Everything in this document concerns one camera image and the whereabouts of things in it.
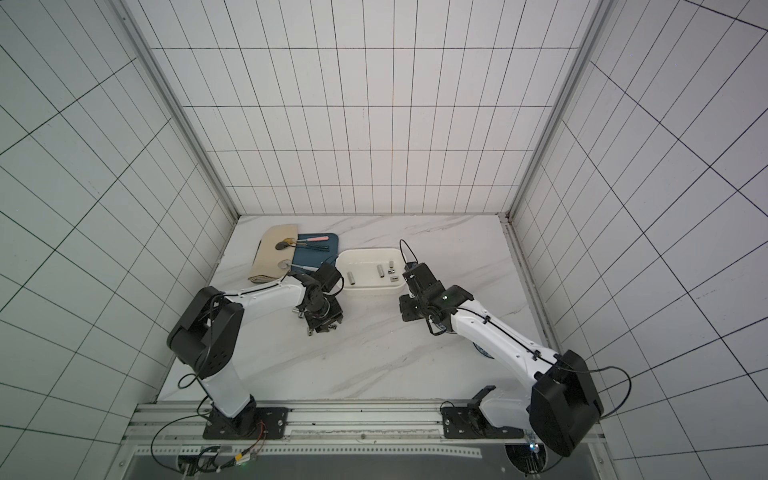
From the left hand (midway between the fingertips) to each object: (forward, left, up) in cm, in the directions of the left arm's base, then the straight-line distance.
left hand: (334, 327), depth 89 cm
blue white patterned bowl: (-18, -33, +34) cm, 51 cm away
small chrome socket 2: (+21, -18, 0) cm, 27 cm away
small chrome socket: (+24, -18, 0) cm, 29 cm away
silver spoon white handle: (+23, +20, 0) cm, 31 cm away
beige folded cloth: (+23, +27, 0) cm, 36 cm away
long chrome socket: (+17, -4, +1) cm, 17 cm away
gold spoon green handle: (+33, +19, 0) cm, 38 cm away
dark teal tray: (+27, +12, -1) cm, 30 cm away
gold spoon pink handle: (+34, +19, 0) cm, 39 cm away
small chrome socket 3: (+18, -19, -1) cm, 26 cm away
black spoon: (+32, +22, -1) cm, 39 cm away
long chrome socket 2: (+21, -14, -1) cm, 25 cm away
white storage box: (+18, -11, 0) cm, 21 cm away
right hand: (+2, -19, +10) cm, 22 cm away
